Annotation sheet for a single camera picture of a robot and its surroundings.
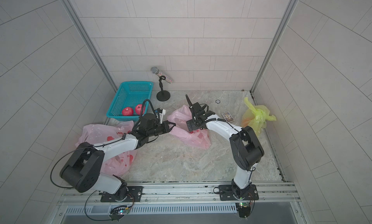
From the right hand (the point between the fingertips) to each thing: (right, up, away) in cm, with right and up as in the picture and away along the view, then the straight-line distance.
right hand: (196, 122), depth 92 cm
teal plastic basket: (-52, +20, +20) cm, 59 cm away
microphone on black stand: (-26, +19, +20) cm, 37 cm away
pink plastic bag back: (-9, +5, -12) cm, 16 cm away
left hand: (-11, 0, -8) cm, 14 cm away
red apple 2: (-40, +8, +5) cm, 41 cm away
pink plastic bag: (-56, -4, -12) cm, 58 cm away
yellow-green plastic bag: (+33, +5, -14) cm, 36 cm away
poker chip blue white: (+17, +14, +19) cm, 29 cm away
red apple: (-46, +7, +4) cm, 47 cm away
